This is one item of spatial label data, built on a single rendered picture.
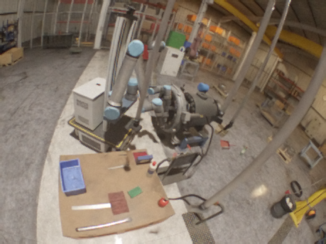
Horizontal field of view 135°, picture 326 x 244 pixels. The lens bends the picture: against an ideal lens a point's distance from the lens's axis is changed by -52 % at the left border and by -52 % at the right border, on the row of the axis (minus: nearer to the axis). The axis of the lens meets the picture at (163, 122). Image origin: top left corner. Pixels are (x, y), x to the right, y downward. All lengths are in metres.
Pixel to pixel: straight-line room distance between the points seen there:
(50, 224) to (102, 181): 0.91
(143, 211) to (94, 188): 0.47
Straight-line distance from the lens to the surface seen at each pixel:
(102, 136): 1.87
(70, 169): 1.43
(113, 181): 1.33
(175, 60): 5.90
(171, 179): 2.03
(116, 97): 1.21
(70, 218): 1.26
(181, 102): 1.88
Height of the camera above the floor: 1.67
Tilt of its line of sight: 35 degrees down
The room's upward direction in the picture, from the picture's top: 21 degrees clockwise
